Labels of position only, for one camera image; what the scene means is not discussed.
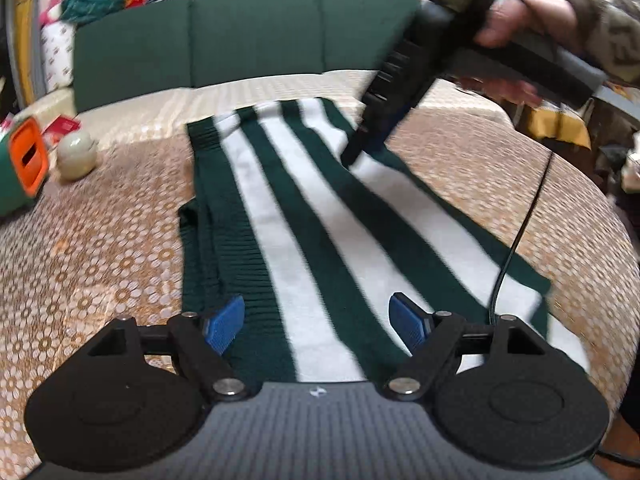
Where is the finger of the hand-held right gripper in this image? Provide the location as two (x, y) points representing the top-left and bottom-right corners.
(340, 102), (408, 171)

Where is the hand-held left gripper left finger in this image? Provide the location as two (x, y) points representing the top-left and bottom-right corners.
(87, 295), (252, 404)

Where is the white printed pillow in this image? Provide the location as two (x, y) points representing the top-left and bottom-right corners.
(39, 20), (77, 94)

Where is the green and white striped sweater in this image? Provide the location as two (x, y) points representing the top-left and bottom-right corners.
(177, 97), (592, 387)

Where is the person's right hand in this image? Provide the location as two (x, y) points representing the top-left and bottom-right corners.
(457, 0), (577, 109)

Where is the person's right forearm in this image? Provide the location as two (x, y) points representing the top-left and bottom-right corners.
(560, 0), (640, 87)

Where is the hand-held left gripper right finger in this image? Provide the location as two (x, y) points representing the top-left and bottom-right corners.
(382, 292), (547, 404)

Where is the green and orange tissue box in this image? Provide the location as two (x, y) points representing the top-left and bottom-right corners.
(0, 115), (52, 217)

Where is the pink plush toy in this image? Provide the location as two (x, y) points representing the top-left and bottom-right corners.
(41, 0), (67, 27)

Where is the beige round jar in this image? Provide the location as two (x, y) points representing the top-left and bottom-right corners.
(56, 131), (99, 183)

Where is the red packet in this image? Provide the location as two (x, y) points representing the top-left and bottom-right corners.
(42, 115), (82, 142)

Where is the yellow cloth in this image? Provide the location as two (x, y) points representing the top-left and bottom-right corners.
(529, 106), (592, 149)

